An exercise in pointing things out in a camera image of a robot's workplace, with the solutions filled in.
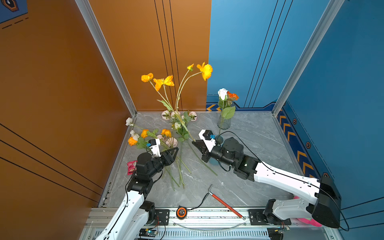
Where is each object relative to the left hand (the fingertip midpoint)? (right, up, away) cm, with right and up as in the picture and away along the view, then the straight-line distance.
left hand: (177, 149), depth 76 cm
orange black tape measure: (+3, -31, -3) cm, 31 cm away
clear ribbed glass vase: (+31, +14, +45) cm, 56 cm away
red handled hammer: (+17, -24, +5) cm, 30 cm away
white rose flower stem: (+25, +19, 0) cm, 32 cm away
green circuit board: (-13, -39, -5) cm, 42 cm away
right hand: (+8, +5, -9) cm, 13 cm away
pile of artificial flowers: (-5, +4, +27) cm, 27 cm away
